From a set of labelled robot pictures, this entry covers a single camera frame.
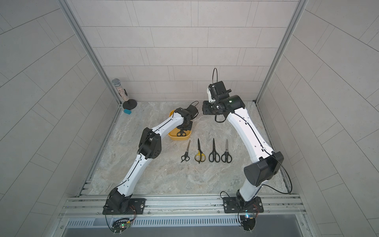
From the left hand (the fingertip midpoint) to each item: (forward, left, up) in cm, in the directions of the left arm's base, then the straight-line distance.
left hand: (187, 127), depth 105 cm
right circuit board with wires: (-55, -31, +2) cm, 63 cm away
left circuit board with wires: (-56, +28, +3) cm, 63 cm away
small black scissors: (-23, 0, +2) cm, 24 cm away
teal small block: (+12, +46, +2) cm, 48 cm away
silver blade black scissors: (-23, -25, +2) cm, 34 cm away
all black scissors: (-23, -18, +3) cm, 29 cm away
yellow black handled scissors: (-24, -9, +4) cm, 26 cm away
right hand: (-9, -10, +30) cm, 33 cm away
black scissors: (-7, +4, +3) cm, 8 cm away
